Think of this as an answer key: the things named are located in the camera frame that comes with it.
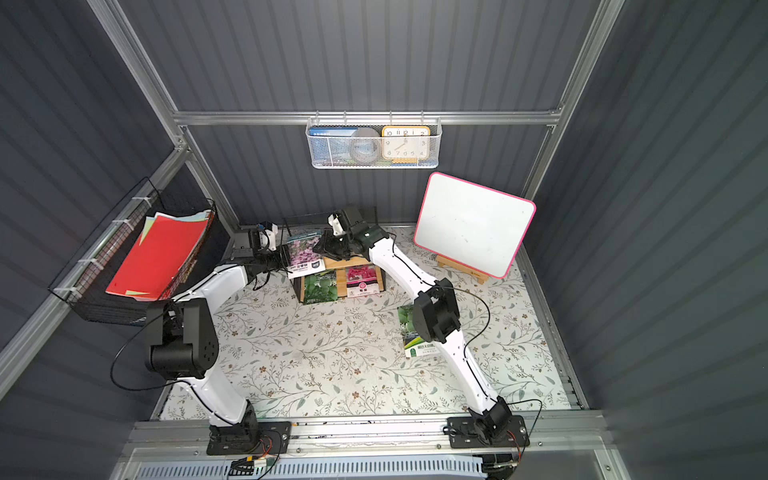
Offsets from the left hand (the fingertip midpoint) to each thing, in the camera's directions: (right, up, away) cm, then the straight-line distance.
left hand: (289, 251), depth 95 cm
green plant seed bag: (+40, -29, -6) cm, 50 cm away
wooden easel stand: (+52, -3, +10) cm, 53 cm away
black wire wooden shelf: (+18, -4, -7) cm, 19 cm away
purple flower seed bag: (+6, -2, -6) cm, 9 cm away
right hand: (+12, +2, -6) cm, 13 cm away
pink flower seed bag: (+23, -10, +7) cm, 26 cm away
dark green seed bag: (+9, -12, +6) cm, 16 cm away
